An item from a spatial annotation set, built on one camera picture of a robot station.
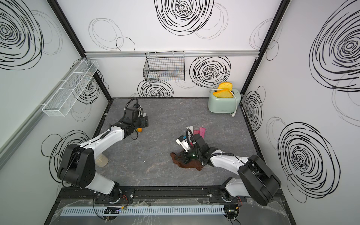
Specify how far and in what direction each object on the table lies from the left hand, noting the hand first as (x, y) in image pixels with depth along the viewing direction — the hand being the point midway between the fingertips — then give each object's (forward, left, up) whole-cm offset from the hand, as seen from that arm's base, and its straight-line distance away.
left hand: (143, 119), depth 91 cm
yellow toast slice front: (+18, -54, +8) cm, 58 cm away
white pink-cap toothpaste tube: (+1, -33, -12) cm, 35 cm away
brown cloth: (-25, -32, -9) cm, 42 cm away
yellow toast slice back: (+24, -56, +11) cm, 62 cm away
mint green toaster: (+16, -57, -1) cm, 59 cm away
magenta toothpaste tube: (-2, -41, -11) cm, 42 cm away
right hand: (-24, -23, -5) cm, 34 cm away
